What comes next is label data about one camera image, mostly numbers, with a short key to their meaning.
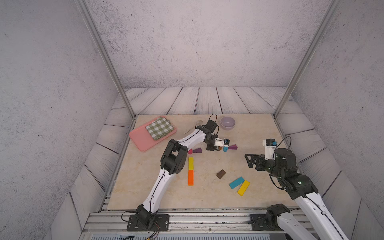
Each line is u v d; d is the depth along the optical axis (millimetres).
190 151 985
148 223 637
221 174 890
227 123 1116
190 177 895
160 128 1116
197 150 991
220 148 979
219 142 906
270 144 636
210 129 856
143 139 1076
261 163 647
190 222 745
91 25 752
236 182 866
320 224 427
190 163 955
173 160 625
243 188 843
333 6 701
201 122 1152
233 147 1007
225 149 990
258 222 723
